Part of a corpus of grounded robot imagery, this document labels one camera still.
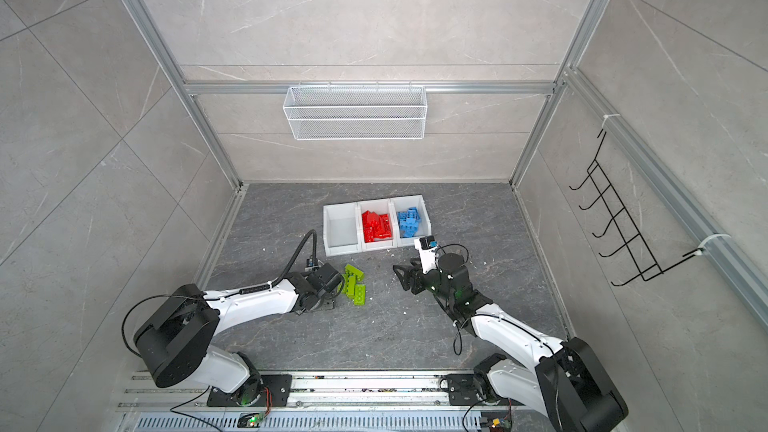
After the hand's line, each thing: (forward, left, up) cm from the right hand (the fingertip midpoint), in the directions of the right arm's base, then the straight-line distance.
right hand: (403, 261), depth 83 cm
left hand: (-4, +24, -12) cm, 27 cm away
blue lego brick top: (+19, -3, -6) cm, 20 cm away
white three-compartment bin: (+23, +21, -12) cm, 33 cm away
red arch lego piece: (+18, +8, -8) cm, 22 cm away
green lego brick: (-4, +13, -12) cm, 18 cm away
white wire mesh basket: (+48, +15, +18) cm, 54 cm away
